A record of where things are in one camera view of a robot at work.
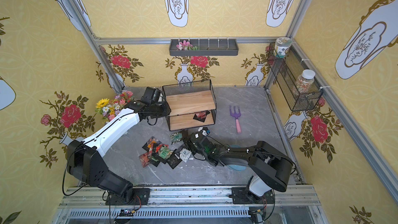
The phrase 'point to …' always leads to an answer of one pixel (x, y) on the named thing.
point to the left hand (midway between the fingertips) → (164, 109)
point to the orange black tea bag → (151, 145)
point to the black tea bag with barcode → (174, 159)
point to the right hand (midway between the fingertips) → (183, 133)
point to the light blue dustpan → (239, 168)
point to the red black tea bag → (144, 159)
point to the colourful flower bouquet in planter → (109, 108)
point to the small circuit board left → (126, 212)
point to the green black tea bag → (164, 154)
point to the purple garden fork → (236, 115)
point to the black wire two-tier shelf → (193, 104)
